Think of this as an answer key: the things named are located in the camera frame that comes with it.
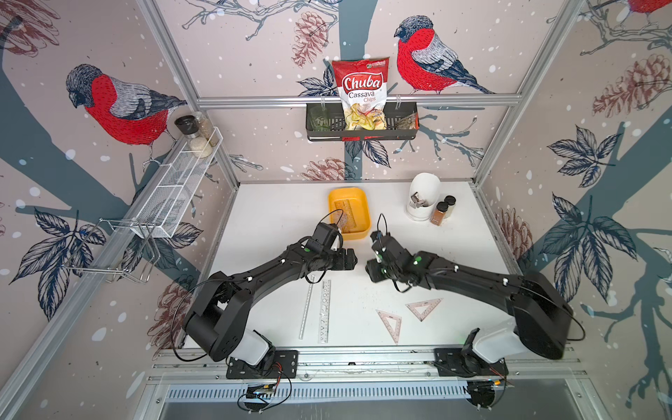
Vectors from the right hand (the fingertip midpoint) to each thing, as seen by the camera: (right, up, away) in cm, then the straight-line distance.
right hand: (370, 267), depth 85 cm
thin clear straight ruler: (-22, -19, -6) cm, 30 cm away
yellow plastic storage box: (-2, +22, +28) cm, 36 cm away
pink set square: (+20, -12, 0) cm, 23 cm away
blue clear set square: (-7, +14, +22) cm, 27 cm away
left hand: (-6, +3, +1) cm, 7 cm away
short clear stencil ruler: (-6, +17, +25) cm, 31 cm away
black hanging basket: (-15, +51, +8) cm, 54 cm away
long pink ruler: (-10, +16, +22) cm, 29 cm away
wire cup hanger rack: (-61, +11, -24) cm, 67 cm away
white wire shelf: (-67, +18, -4) cm, 70 cm away
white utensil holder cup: (+25, +24, +24) cm, 43 cm away
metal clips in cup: (+20, +22, +18) cm, 35 cm away
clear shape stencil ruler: (-15, -14, -1) cm, 21 cm away
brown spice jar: (+29, +17, +16) cm, 37 cm away
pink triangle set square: (+7, -19, -5) cm, 21 cm away
